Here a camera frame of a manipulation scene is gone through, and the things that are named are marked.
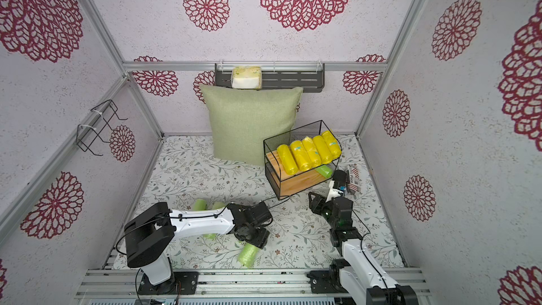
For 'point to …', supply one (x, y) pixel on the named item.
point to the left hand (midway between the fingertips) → (259, 240)
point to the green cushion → (241, 119)
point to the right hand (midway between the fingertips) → (312, 192)
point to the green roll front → (248, 254)
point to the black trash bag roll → (339, 176)
